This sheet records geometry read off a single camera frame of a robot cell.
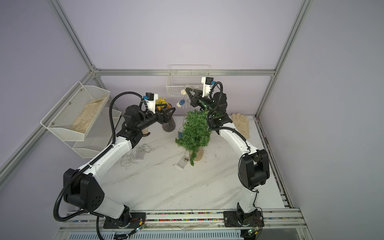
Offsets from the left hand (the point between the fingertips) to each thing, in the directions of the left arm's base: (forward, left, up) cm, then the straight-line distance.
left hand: (170, 108), depth 75 cm
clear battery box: (-12, -4, -36) cm, 38 cm away
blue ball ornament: (-1, -4, -21) cm, 21 cm away
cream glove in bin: (0, +46, -6) cm, 46 cm away
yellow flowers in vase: (+14, +5, -28) cm, 32 cm away
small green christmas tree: (-9, -13, -10) cm, 19 cm away
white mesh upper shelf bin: (-4, +51, -3) cm, 51 cm away
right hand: (+6, -9, +6) cm, 12 cm away
